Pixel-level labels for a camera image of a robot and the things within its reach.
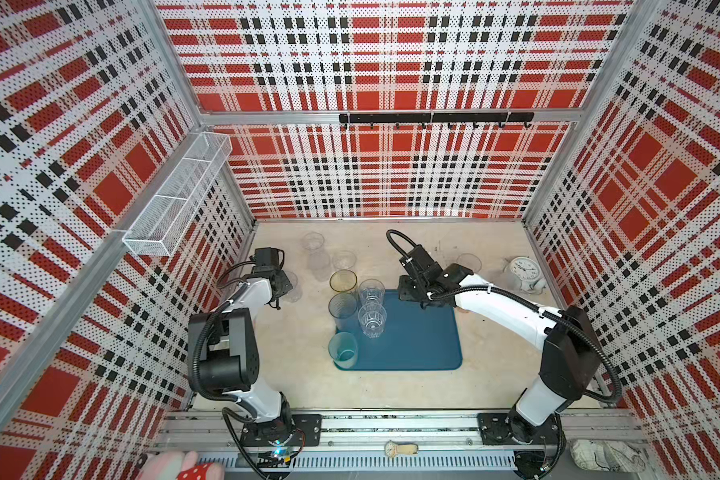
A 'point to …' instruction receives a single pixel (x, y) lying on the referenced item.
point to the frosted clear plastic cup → (319, 264)
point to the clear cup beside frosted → (343, 260)
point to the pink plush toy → (175, 465)
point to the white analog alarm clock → (527, 272)
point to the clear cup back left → (313, 242)
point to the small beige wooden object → (392, 449)
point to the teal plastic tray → (414, 338)
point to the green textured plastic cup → (342, 348)
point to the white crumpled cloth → (607, 456)
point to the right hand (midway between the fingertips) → (407, 289)
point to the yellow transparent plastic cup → (343, 280)
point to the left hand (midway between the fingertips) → (282, 286)
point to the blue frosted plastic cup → (343, 310)
